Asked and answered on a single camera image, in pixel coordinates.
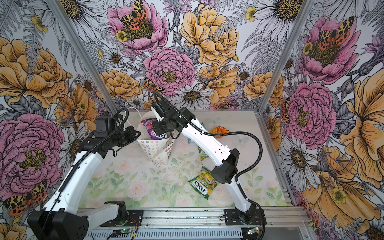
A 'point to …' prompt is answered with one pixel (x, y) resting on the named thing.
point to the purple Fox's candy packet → (148, 123)
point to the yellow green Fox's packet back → (203, 155)
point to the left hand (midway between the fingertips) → (140, 138)
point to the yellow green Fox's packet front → (204, 183)
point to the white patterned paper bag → (158, 150)
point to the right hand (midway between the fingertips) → (159, 131)
